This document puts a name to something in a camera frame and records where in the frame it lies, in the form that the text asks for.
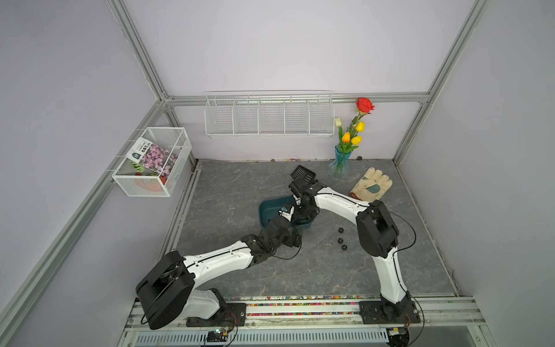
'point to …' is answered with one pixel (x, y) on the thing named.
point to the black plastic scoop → (301, 171)
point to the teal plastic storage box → (269, 208)
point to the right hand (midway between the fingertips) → (297, 214)
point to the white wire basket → (133, 179)
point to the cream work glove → (371, 186)
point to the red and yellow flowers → (350, 140)
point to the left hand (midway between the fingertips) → (293, 227)
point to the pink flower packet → (155, 157)
